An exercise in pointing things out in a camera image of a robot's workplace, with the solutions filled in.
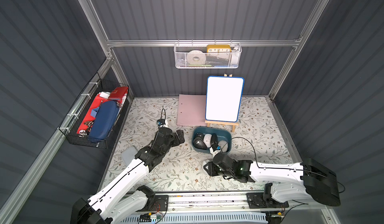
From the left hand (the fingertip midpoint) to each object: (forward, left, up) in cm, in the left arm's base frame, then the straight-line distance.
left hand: (176, 133), depth 78 cm
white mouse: (-11, -15, -12) cm, 22 cm away
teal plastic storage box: (+9, -28, -16) cm, 33 cm away
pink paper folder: (+31, -8, -17) cm, 36 cm away
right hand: (-13, -16, -13) cm, 24 cm away
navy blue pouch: (+3, +32, +13) cm, 35 cm away
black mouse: (+5, -17, -16) cm, 24 cm away
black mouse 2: (+3, -22, -15) cm, 26 cm away
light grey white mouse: (+1, -28, -16) cm, 32 cm away
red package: (+16, +32, +12) cm, 38 cm away
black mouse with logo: (+1, -12, -14) cm, 18 cm away
